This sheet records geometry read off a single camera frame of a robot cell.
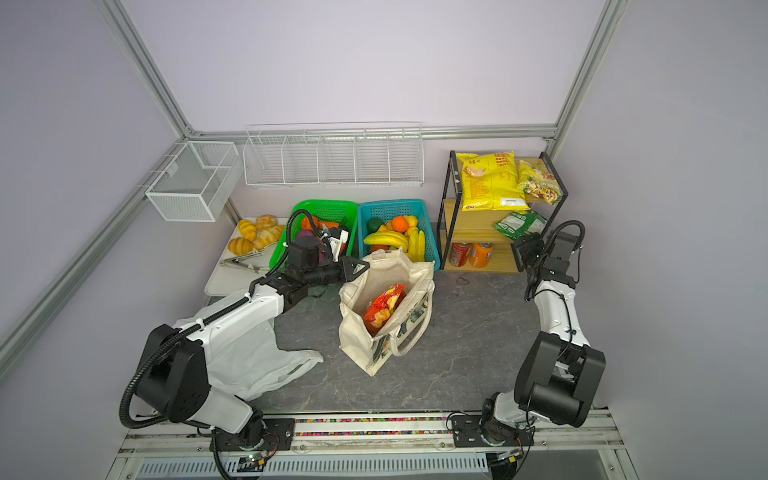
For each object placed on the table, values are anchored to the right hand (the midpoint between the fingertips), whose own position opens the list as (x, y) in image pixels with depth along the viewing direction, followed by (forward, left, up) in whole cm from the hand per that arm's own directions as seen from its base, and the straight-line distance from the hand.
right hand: (527, 244), depth 85 cm
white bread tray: (+4, +96, -21) cm, 99 cm away
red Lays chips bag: (-18, +42, -6) cm, 46 cm away
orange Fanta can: (+6, +10, -13) cm, 17 cm away
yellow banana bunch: (+12, +41, -10) cm, 44 cm away
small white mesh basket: (+24, +105, +5) cm, 107 cm away
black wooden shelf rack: (+6, +15, -4) cm, 17 cm away
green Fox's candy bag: (+10, -1, -2) cm, 11 cm away
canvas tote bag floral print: (-28, +36, +4) cm, 46 cm away
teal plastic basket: (+30, +41, -13) cm, 53 cm away
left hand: (-9, +45, +1) cm, 46 cm away
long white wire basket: (+32, +59, +10) cm, 68 cm away
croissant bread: (+14, +96, -16) cm, 98 cm away
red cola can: (+7, +17, -12) cm, 22 cm away
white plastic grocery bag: (-29, +78, -16) cm, 85 cm away
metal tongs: (+8, +96, -19) cm, 99 cm away
